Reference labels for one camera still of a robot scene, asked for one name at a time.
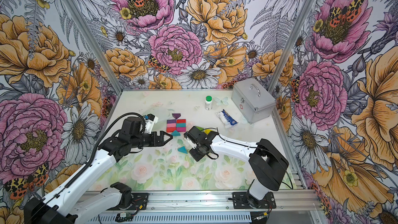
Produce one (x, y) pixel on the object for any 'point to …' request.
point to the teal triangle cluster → (175, 133)
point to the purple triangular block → (176, 115)
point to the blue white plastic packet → (226, 119)
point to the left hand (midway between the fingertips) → (165, 142)
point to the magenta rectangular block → (181, 129)
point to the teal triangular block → (182, 149)
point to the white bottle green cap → (208, 102)
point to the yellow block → (207, 131)
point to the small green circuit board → (124, 216)
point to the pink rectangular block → (171, 125)
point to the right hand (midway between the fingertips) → (198, 156)
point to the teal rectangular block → (181, 125)
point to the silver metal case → (253, 100)
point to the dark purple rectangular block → (171, 121)
